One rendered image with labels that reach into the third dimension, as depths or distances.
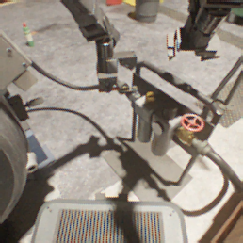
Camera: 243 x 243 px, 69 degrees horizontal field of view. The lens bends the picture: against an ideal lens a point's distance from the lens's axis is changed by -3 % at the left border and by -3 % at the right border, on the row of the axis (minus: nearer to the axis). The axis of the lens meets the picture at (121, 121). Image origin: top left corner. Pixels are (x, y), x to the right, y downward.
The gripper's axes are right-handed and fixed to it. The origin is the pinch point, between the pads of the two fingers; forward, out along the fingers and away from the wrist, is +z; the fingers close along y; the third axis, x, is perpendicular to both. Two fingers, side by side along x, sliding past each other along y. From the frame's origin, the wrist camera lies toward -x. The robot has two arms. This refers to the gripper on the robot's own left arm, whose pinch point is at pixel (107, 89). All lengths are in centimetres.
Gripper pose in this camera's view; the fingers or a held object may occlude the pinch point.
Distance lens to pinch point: 72.4
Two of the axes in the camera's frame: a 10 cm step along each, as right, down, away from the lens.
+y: -1.9, -7.3, 6.5
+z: 0.1, 6.6, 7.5
